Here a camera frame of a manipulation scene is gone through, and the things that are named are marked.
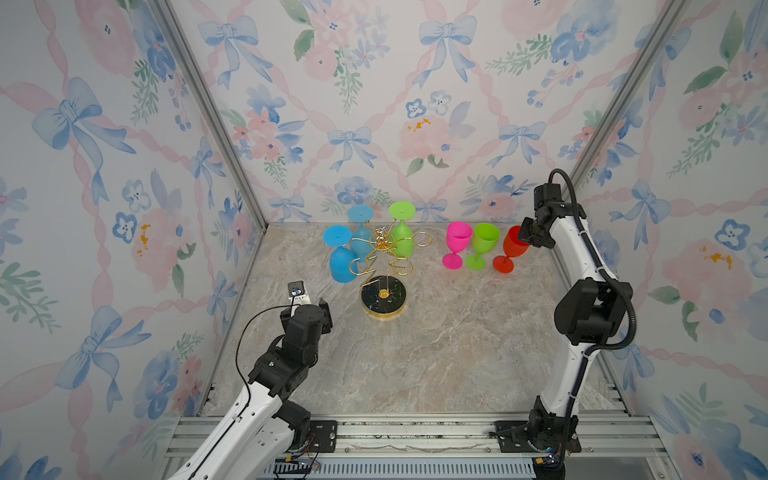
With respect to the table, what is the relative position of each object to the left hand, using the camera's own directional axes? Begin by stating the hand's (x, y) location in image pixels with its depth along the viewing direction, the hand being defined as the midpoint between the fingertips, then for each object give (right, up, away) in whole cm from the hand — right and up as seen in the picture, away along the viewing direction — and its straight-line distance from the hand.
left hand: (311, 300), depth 77 cm
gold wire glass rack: (+18, 0, +22) cm, 29 cm away
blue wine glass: (+7, +11, +5) cm, 14 cm away
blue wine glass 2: (+13, +16, +1) cm, 20 cm away
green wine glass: (+50, +16, +19) cm, 56 cm away
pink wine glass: (+43, +18, +23) cm, 52 cm away
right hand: (+65, +18, +17) cm, 69 cm away
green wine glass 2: (+24, +17, +11) cm, 31 cm away
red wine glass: (+58, +14, +14) cm, 61 cm away
